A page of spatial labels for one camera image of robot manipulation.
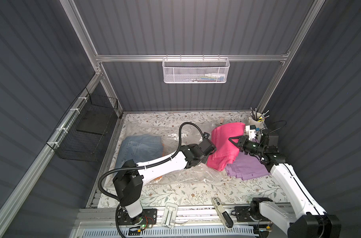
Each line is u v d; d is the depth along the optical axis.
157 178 0.49
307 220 0.81
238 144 0.69
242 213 0.74
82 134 0.73
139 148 0.91
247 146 0.68
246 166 0.88
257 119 1.04
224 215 0.70
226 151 0.73
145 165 0.45
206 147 0.60
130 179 0.44
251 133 0.72
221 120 1.14
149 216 0.72
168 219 0.71
